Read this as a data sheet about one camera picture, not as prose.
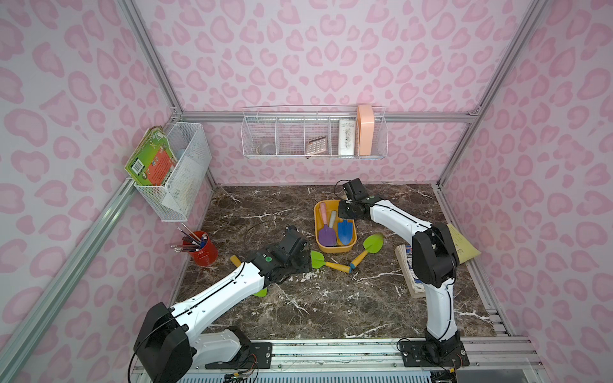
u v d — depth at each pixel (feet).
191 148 3.05
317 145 3.10
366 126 2.68
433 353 2.11
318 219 3.46
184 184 2.77
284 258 1.96
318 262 3.09
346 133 3.04
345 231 3.12
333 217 3.39
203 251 2.83
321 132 3.30
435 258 1.75
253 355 2.36
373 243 3.22
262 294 2.75
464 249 3.15
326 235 3.23
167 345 1.27
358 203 2.46
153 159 2.36
